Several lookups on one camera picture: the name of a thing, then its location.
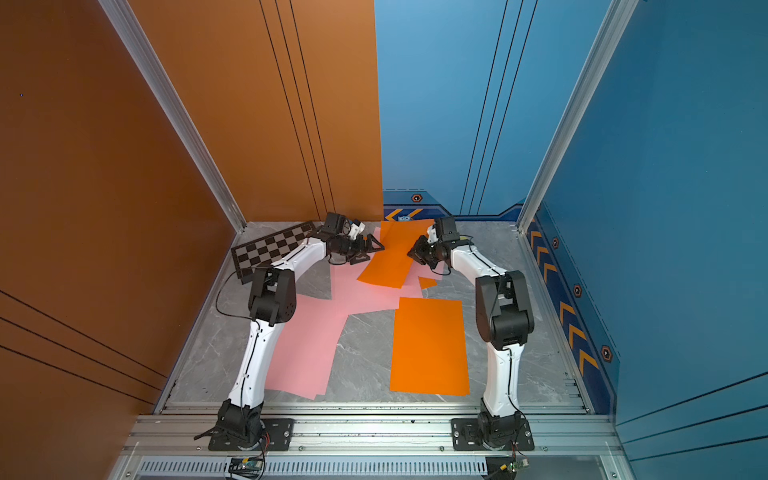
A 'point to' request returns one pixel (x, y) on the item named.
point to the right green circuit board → (504, 467)
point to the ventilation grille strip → (320, 467)
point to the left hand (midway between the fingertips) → (379, 247)
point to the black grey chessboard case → (266, 250)
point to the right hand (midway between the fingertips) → (408, 251)
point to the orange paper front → (391, 265)
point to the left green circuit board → (246, 467)
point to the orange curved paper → (427, 282)
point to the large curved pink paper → (307, 341)
